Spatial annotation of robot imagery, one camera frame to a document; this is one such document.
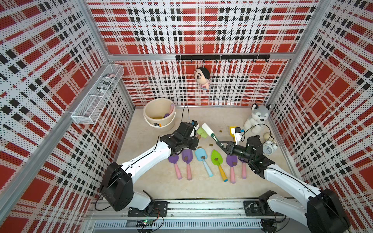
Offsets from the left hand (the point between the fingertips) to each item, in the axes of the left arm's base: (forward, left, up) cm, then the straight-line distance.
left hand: (198, 140), depth 83 cm
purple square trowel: (-5, +15, -14) cm, 21 cm away
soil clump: (+18, -17, -16) cm, 30 cm away
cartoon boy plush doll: (+36, -3, +19) cm, 40 cm away
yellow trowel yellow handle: (-2, -16, +11) cm, 20 cm away
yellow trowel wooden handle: (+17, +27, +1) cm, 32 cm away
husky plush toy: (+18, -40, +2) cm, 44 cm away
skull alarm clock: (+2, -45, -9) cm, 46 cm away
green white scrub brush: (+3, -7, +4) cm, 8 cm away
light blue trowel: (-1, -2, -15) cm, 15 cm away
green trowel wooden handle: (+5, -3, 0) cm, 6 cm away
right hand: (-4, -11, +4) cm, 13 cm away
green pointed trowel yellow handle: (-5, -12, -15) cm, 20 cm away
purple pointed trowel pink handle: (-7, -21, -13) cm, 26 cm away
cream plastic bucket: (+25, +27, -4) cm, 37 cm away
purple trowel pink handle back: (+23, +17, +2) cm, 29 cm away
